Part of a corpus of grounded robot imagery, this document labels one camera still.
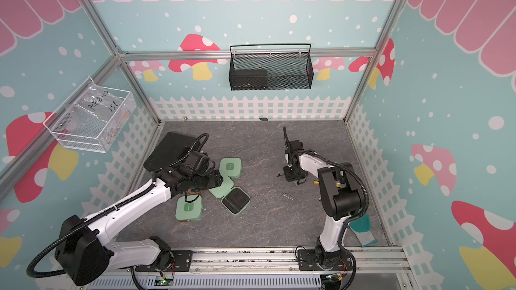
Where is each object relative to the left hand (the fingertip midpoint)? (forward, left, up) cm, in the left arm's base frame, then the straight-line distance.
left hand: (216, 184), depth 82 cm
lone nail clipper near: (0, -31, -12) cm, 33 cm away
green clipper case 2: (-2, -7, -11) cm, 13 cm away
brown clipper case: (-8, +3, +9) cm, 13 cm away
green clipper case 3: (-8, +12, -10) cm, 18 cm away
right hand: (+11, -33, -11) cm, 37 cm away
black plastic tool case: (+25, +28, -7) cm, 38 cm away
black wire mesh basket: (+49, -22, +24) cm, 59 cm away
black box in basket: (+42, -12, +22) cm, 49 cm away
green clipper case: (+14, -3, -9) cm, 17 cm away
